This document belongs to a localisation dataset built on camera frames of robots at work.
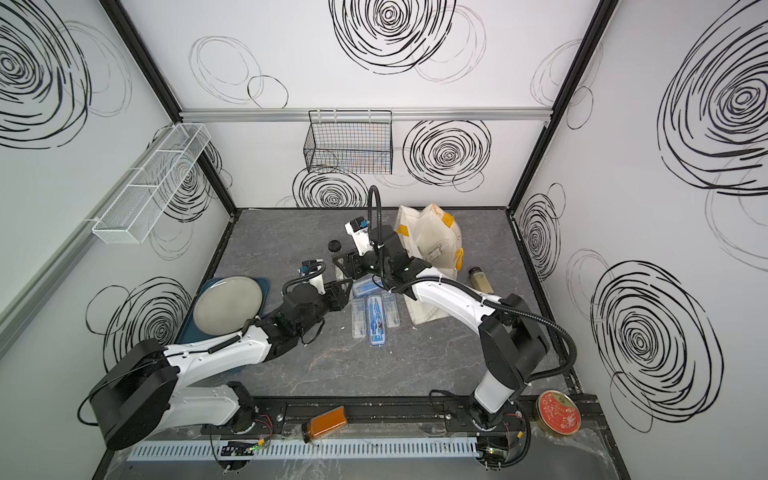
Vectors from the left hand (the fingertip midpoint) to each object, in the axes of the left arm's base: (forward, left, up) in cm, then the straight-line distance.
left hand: (349, 282), depth 82 cm
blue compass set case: (-5, -8, -13) cm, 16 cm away
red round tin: (-29, -53, -10) cm, 61 cm away
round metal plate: (-1, +40, -15) cm, 43 cm away
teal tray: (-10, +46, -14) cm, 50 cm away
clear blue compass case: (-1, -12, -13) cm, 18 cm away
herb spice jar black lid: (+17, +7, -5) cm, 19 cm away
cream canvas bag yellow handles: (+21, -26, -4) cm, 34 cm away
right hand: (+3, +2, +7) cm, 8 cm away
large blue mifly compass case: (+7, -4, -13) cm, 16 cm away
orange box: (-32, +3, -11) cm, 34 cm away
